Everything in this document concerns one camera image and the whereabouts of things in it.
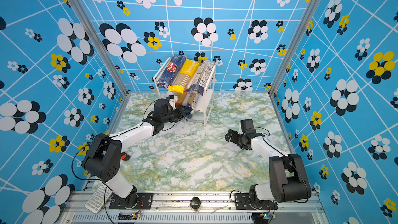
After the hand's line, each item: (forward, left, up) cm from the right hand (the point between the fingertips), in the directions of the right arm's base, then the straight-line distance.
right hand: (233, 138), depth 92 cm
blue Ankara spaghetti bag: (+15, +25, +18) cm, 34 cm away
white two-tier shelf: (+15, +18, +16) cm, 28 cm away
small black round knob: (-34, +21, +8) cm, 41 cm away
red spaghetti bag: (+18, +32, +16) cm, 40 cm away
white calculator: (-32, +69, -1) cm, 76 cm away
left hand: (+9, +24, +18) cm, 31 cm away
